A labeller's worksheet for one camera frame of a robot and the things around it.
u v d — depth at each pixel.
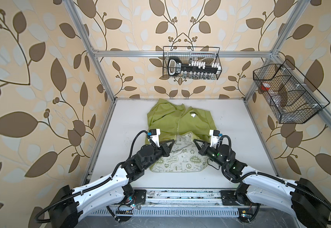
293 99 0.73
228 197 0.73
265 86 0.81
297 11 0.72
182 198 0.75
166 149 0.68
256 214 0.69
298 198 0.41
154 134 0.67
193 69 0.84
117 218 0.68
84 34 0.83
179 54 0.91
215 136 0.71
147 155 0.56
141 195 0.75
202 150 0.69
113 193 0.60
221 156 0.60
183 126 0.98
